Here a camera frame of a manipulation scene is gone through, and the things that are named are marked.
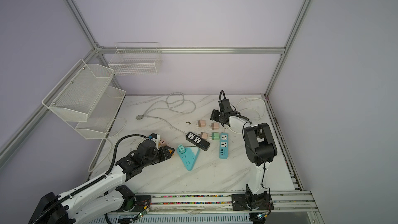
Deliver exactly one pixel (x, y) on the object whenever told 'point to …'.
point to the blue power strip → (224, 145)
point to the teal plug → (181, 149)
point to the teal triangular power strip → (188, 155)
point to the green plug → (215, 136)
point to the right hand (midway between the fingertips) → (213, 115)
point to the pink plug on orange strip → (163, 143)
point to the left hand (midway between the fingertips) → (171, 152)
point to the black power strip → (198, 141)
